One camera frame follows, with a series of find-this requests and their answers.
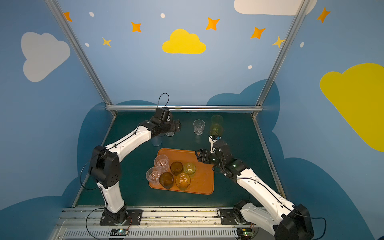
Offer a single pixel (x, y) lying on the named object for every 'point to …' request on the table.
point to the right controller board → (244, 233)
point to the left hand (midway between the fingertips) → (176, 124)
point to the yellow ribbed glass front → (217, 130)
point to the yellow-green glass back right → (216, 119)
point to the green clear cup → (189, 168)
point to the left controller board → (119, 232)
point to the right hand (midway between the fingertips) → (202, 151)
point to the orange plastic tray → (203, 182)
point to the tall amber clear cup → (183, 181)
